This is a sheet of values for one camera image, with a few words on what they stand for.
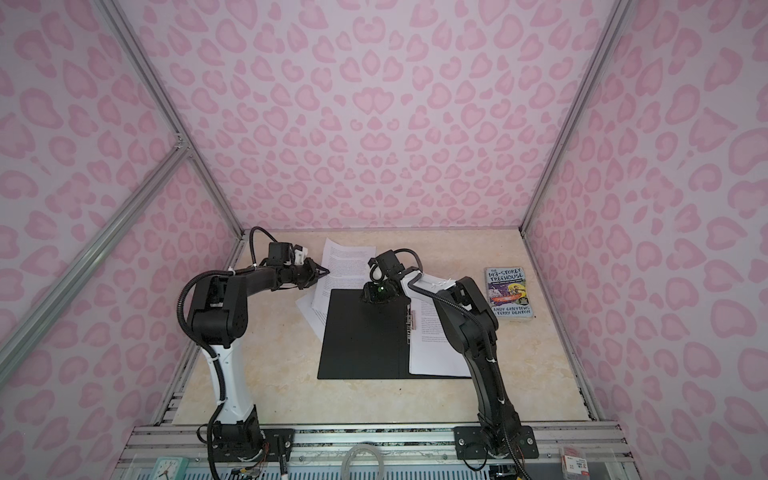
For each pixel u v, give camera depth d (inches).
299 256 39.5
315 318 38.2
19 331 20.3
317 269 39.5
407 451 28.6
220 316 22.6
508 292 38.9
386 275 35.5
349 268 43.0
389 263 32.9
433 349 34.8
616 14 27.3
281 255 33.9
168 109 33.2
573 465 27.1
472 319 20.5
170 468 27.2
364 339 36.6
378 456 28.8
